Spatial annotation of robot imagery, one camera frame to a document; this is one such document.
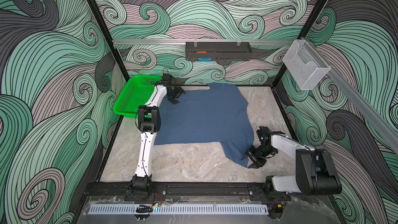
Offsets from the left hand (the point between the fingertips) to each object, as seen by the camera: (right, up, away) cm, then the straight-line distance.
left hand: (183, 94), depth 107 cm
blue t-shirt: (+24, -14, -1) cm, 28 cm away
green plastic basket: (-37, 0, +8) cm, 38 cm away
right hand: (+36, -38, -24) cm, 58 cm away
